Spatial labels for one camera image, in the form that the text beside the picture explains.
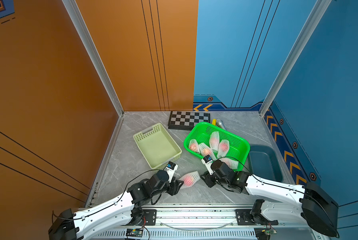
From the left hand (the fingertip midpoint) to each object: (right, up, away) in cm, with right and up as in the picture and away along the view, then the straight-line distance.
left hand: (180, 179), depth 79 cm
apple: (+21, +19, +15) cm, 32 cm away
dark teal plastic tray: (+51, +6, +13) cm, 53 cm away
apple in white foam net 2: (+15, +13, +12) cm, 23 cm away
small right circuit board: (+42, -21, -9) cm, 48 cm away
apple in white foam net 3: (+26, +15, +13) cm, 33 cm away
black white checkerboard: (0, +33, +34) cm, 47 cm away
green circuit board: (-22, -24, -7) cm, 33 cm away
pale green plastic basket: (-16, +15, +21) cm, 30 cm away
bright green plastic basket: (+38, +14, +18) cm, 44 cm away
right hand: (+12, +1, +3) cm, 12 cm away
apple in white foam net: (+8, +16, +14) cm, 23 cm away
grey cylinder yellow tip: (+27, +31, +31) cm, 51 cm away
